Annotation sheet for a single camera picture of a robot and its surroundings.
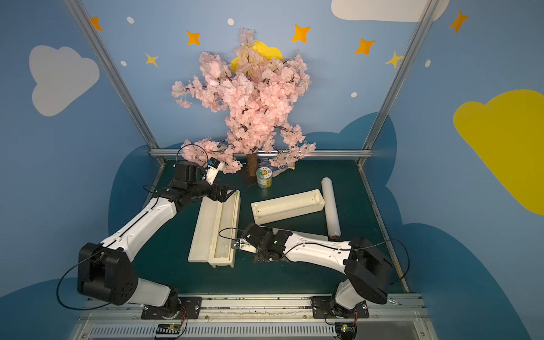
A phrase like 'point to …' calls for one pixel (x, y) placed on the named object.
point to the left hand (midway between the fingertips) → (227, 181)
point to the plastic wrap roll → (331, 207)
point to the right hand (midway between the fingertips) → (263, 235)
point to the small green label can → (264, 177)
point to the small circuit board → (168, 329)
